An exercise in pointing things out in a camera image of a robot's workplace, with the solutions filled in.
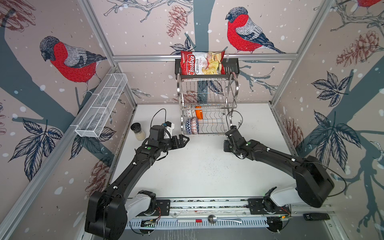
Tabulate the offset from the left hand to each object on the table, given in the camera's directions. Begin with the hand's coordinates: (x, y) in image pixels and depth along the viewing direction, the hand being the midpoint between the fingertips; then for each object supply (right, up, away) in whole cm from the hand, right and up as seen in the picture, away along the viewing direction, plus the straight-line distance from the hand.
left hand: (183, 140), depth 79 cm
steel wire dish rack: (+15, +22, +38) cm, 47 cm away
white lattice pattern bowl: (+5, +15, +19) cm, 25 cm away
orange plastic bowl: (+9, +15, +19) cm, 26 cm away
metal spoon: (+15, -35, -11) cm, 40 cm away
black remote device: (+64, -34, -11) cm, 73 cm away
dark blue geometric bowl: (+8, +7, +21) cm, 24 cm away
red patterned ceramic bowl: (+5, +7, +12) cm, 15 cm away
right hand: (+24, -5, +9) cm, 26 cm away
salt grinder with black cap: (-31, +6, +13) cm, 34 cm away
